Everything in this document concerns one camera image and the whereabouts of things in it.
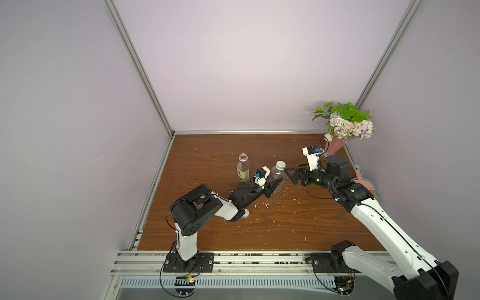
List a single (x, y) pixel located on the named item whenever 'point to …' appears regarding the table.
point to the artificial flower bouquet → (344, 120)
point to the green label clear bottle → (243, 167)
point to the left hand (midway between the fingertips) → (279, 176)
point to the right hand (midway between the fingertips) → (294, 164)
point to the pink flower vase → (334, 145)
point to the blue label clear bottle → (276, 174)
